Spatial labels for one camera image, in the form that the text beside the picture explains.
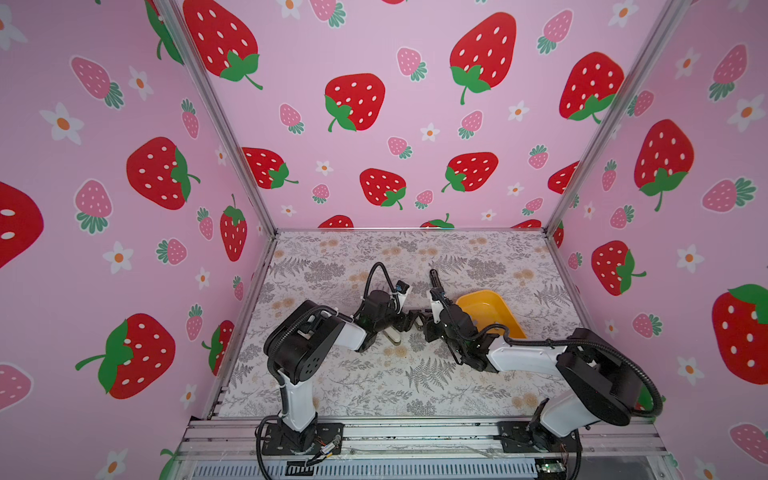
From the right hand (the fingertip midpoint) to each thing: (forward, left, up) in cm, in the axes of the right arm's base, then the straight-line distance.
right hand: (420, 313), depth 88 cm
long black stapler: (+18, -4, -7) cm, 20 cm away
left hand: (+5, +2, -4) cm, 7 cm away
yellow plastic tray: (+9, -22, -8) cm, 25 cm away
